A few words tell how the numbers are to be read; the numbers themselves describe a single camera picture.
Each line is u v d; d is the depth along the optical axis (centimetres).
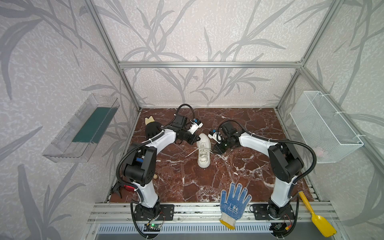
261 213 73
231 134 74
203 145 94
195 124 83
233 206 75
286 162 49
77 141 63
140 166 48
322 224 70
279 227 75
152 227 71
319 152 72
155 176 84
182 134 79
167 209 75
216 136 84
